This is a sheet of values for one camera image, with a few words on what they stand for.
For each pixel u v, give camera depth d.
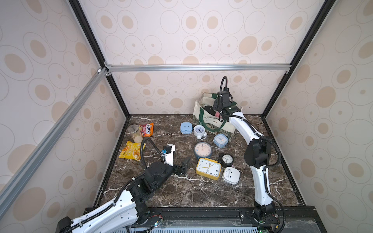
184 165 0.62
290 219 0.73
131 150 0.95
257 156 0.58
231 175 0.85
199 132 1.06
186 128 1.07
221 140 1.00
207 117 0.97
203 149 0.97
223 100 0.74
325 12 0.70
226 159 0.91
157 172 0.51
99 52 0.83
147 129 1.06
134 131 0.91
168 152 0.59
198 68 0.90
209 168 0.88
